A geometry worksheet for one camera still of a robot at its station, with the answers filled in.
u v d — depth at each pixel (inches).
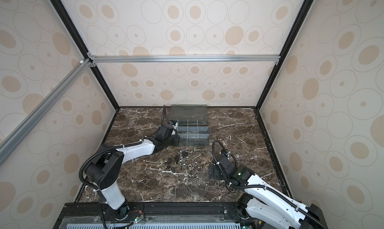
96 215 28.6
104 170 18.5
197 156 36.3
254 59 35.3
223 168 23.1
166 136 29.1
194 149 37.2
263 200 19.1
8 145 20.0
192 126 42.5
